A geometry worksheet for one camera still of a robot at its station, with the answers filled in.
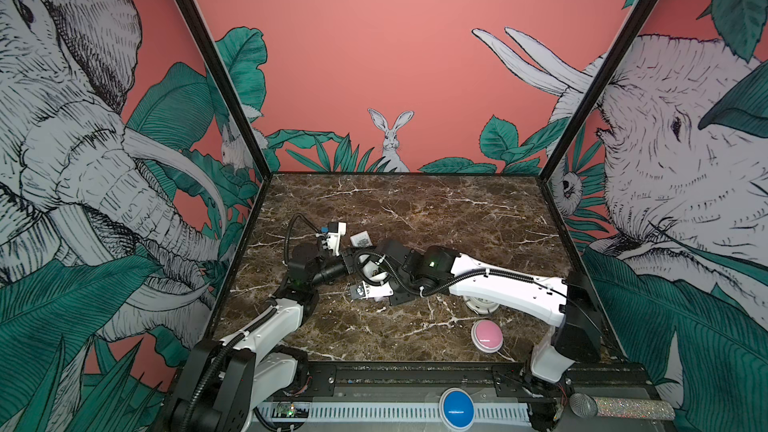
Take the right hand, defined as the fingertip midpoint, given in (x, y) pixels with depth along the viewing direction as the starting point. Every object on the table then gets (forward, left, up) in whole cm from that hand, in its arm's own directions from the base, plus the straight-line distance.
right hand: (378, 277), depth 75 cm
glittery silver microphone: (-26, -49, -12) cm, 56 cm away
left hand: (+5, +1, +3) cm, 6 cm away
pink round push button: (-10, -29, -15) cm, 34 cm away
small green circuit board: (-27, +22, -15) cm, 38 cm away
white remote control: (+9, +5, +4) cm, 11 cm away
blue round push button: (-26, -19, -15) cm, 36 cm away
